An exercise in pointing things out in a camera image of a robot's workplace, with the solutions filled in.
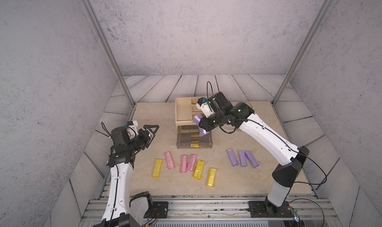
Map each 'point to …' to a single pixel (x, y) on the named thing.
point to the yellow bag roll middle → (199, 170)
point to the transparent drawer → (188, 137)
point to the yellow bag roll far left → (157, 168)
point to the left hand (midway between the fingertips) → (158, 130)
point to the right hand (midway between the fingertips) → (200, 124)
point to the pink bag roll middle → (184, 163)
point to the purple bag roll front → (196, 118)
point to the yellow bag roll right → (211, 177)
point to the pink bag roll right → (191, 166)
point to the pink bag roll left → (169, 160)
